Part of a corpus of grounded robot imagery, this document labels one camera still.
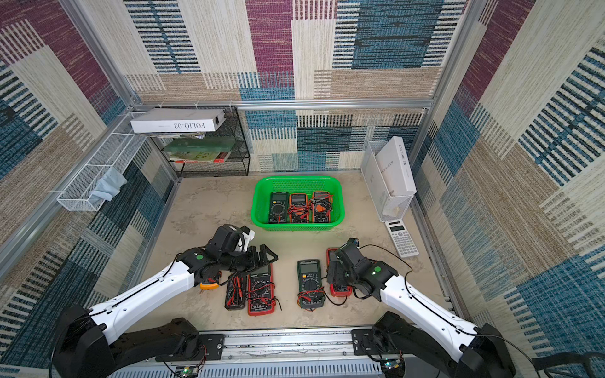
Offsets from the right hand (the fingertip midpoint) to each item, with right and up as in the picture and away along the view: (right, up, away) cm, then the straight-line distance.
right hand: (339, 270), depth 82 cm
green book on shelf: (-54, +44, +12) cm, 70 cm away
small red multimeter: (-1, -6, -3) cm, 6 cm away
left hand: (-23, +4, -4) cm, 24 cm away
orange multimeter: (-5, +21, +20) cm, 29 cm away
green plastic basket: (-15, +30, +23) cm, 41 cm away
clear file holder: (+22, +21, +14) cm, 33 cm away
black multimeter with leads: (-35, -7, -2) cm, 36 cm away
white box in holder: (+24, +36, +11) cm, 45 cm away
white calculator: (+27, +9, +14) cm, 32 cm away
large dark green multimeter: (-23, +20, +22) cm, 38 cm away
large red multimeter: (-26, -7, -1) cm, 27 cm away
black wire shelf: (-47, +45, +23) cm, 69 cm away
